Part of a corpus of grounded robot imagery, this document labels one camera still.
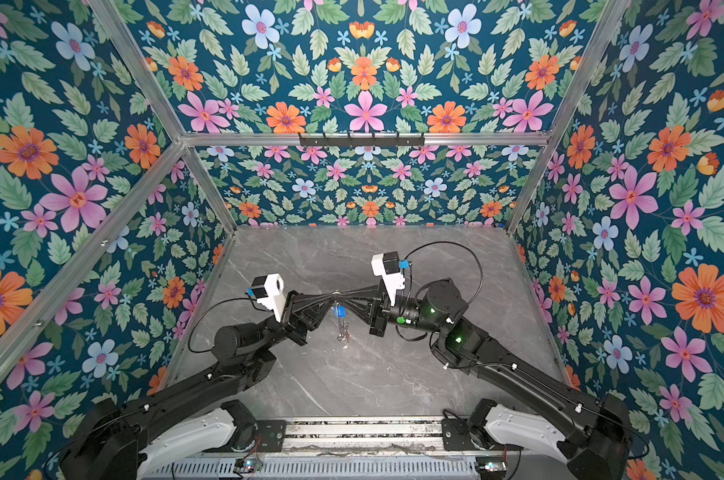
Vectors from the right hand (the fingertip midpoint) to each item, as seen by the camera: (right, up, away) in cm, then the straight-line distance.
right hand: (342, 297), depth 54 cm
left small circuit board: (-26, -43, +16) cm, 52 cm away
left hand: (-2, 0, -3) cm, 3 cm away
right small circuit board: (+33, -42, +16) cm, 56 cm away
